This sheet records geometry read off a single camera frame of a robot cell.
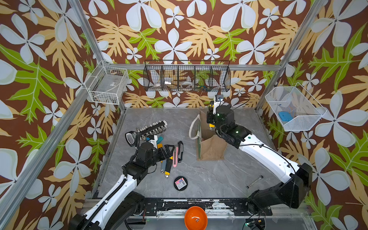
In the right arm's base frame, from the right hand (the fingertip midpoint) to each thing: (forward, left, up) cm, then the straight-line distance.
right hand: (210, 106), depth 76 cm
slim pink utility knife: (-13, +20, -33) cm, 41 cm away
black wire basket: (+33, +12, -2) cm, 35 cm away
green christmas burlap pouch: (-12, -1, -22) cm, 25 cm away
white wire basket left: (+17, +61, +2) cm, 63 cm away
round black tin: (-30, +16, -31) cm, 46 cm away
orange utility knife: (-19, +27, -8) cm, 34 cm away
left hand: (-15, +22, -17) cm, 32 cm away
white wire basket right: (-2, -51, -1) cm, 51 cm away
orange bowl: (-47, +9, -32) cm, 58 cm away
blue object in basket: (-1, -43, -7) cm, 44 cm away
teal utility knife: (0, +32, -33) cm, 46 cm away
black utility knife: (-10, +17, -32) cm, 37 cm away
